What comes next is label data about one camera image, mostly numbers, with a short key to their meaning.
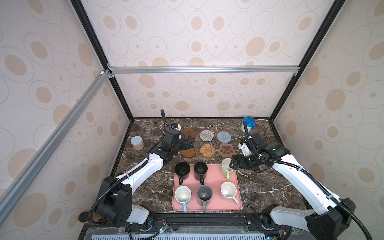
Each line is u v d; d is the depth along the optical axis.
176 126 0.75
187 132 1.10
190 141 0.76
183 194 0.81
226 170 0.81
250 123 1.05
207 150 1.01
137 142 0.98
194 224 0.75
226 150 1.00
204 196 0.81
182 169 0.87
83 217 0.67
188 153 1.00
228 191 0.81
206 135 1.09
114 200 0.41
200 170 0.89
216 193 0.81
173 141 0.65
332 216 0.37
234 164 0.67
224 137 1.08
